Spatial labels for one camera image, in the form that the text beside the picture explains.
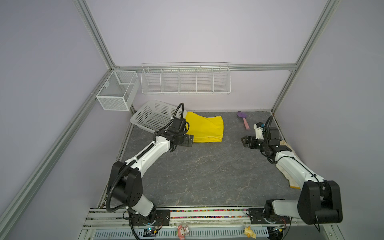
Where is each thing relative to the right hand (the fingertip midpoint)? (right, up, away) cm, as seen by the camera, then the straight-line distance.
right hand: (248, 139), depth 88 cm
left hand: (-37, 0, -2) cm, 37 cm away
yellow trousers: (-25, +5, +21) cm, 33 cm away
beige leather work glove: (+29, -4, +14) cm, 32 cm away
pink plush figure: (-37, -40, -20) cm, 59 cm away
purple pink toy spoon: (+6, +16, +28) cm, 33 cm away
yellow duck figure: (-7, -40, -21) cm, 46 cm away
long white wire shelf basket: (-38, +40, +9) cm, 55 cm away
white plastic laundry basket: (-66, +17, +31) cm, 75 cm away
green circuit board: (-54, -44, -16) cm, 71 cm away
